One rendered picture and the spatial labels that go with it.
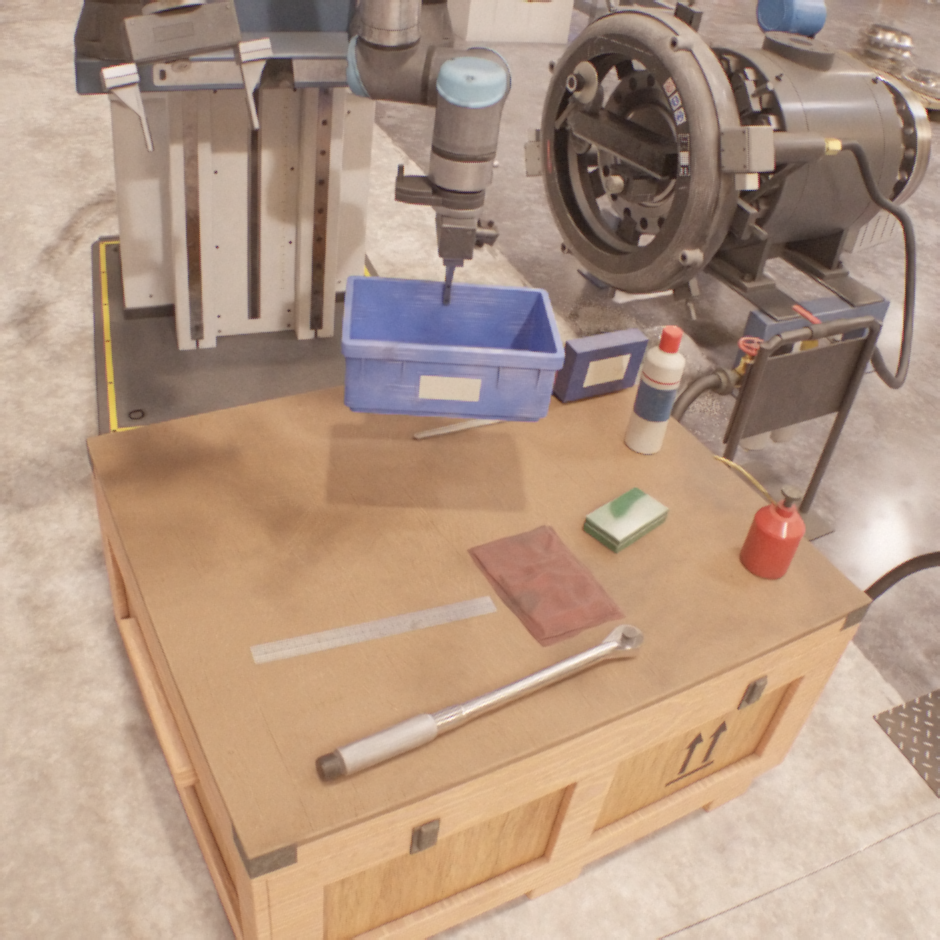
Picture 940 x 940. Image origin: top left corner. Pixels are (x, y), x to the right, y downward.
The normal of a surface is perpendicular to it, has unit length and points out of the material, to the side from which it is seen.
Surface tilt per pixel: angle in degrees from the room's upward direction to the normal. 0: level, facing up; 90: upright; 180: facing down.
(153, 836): 0
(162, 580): 0
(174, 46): 67
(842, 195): 97
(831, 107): 46
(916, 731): 0
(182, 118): 90
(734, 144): 90
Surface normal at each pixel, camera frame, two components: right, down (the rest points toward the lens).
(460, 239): 0.06, 0.61
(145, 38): 0.43, 0.22
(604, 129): -0.87, 0.22
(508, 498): 0.11, -0.79
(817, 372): 0.48, 0.58
